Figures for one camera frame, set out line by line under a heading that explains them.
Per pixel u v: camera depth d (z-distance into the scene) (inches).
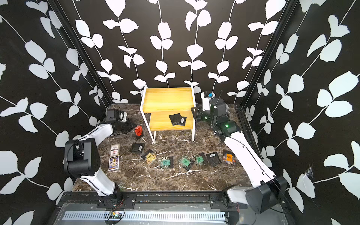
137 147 37.3
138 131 37.8
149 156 35.5
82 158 18.8
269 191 15.0
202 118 25.1
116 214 28.1
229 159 35.6
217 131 20.3
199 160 34.8
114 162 33.8
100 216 27.6
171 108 28.8
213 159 35.4
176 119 35.4
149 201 29.4
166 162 34.7
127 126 32.9
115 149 35.8
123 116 32.9
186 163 34.6
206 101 25.2
